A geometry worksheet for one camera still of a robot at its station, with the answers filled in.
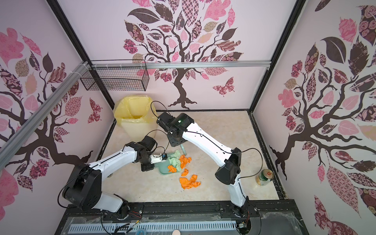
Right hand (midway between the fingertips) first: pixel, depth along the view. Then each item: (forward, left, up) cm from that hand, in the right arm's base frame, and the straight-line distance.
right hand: (180, 138), depth 77 cm
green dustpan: (-8, +12, -21) cm, 25 cm away
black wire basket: (+43, +34, +12) cm, 56 cm away
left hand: (-7, +20, -19) cm, 28 cm away
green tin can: (-17, -44, -12) cm, 49 cm away
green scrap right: (-3, +5, -20) cm, 21 cm away
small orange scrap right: (-9, +6, -21) cm, 24 cm away
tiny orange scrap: (-11, -2, -21) cm, 24 cm away
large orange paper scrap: (-17, -3, -22) cm, 28 cm away
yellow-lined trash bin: (+23, +32, -7) cm, 40 cm away
